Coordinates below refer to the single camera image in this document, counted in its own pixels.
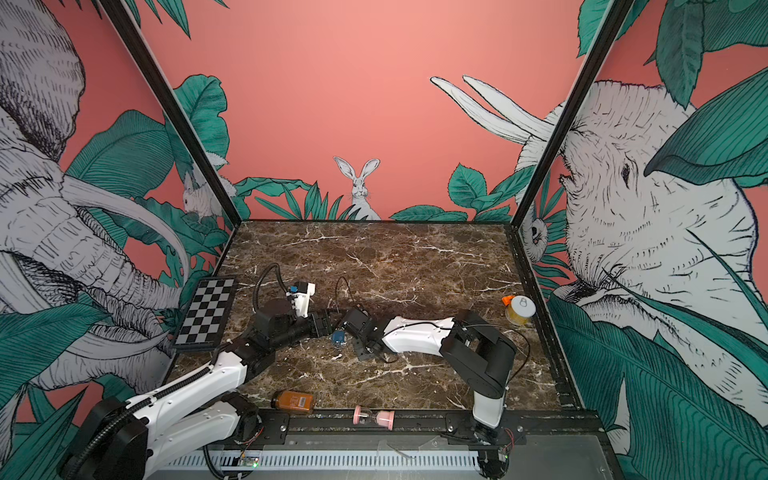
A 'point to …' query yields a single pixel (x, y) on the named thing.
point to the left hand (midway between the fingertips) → (340, 311)
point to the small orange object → (506, 299)
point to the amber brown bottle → (296, 401)
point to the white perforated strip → (324, 460)
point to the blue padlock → (338, 337)
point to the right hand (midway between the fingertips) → (362, 344)
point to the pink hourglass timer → (382, 418)
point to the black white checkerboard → (202, 325)
